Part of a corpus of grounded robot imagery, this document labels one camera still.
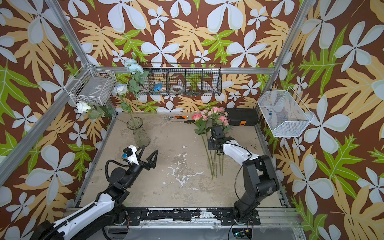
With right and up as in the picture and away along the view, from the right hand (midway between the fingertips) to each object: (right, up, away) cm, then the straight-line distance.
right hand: (212, 142), depth 95 cm
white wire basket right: (+41, +17, -11) cm, 46 cm away
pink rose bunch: (+10, +14, +8) cm, 19 cm away
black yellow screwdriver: (-18, +14, +20) cm, 30 cm away
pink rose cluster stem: (+9, +23, +18) cm, 30 cm away
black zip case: (+26, +18, +19) cm, 37 cm away
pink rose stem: (+2, +22, +6) cm, 23 cm away
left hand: (-34, 0, -21) cm, 40 cm away
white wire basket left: (-70, +33, -9) cm, 78 cm away
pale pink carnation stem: (+1, -8, +3) cm, 9 cm away
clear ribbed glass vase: (-50, +3, +11) cm, 51 cm away
